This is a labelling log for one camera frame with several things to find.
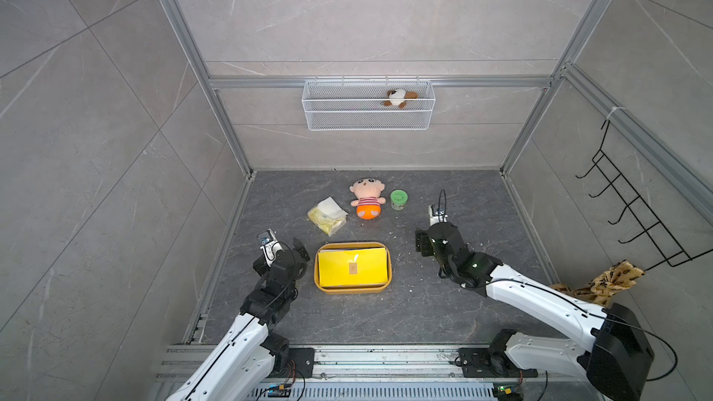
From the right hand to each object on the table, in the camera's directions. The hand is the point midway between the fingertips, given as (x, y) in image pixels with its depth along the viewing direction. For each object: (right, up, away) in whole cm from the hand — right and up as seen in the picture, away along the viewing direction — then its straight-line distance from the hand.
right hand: (431, 228), depth 82 cm
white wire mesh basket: (-20, +43, +19) cm, 51 cm away
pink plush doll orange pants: (-19, +11, +22) cm, 31 cm away
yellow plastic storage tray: (-20, -18, 0) cm, 27 cm away
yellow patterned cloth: (+40, -13, -13) cm, 44 cm away
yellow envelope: (-24, -13, +4) cm, 28 cm away
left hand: (-44, -4, -2) cm, 44 cm away
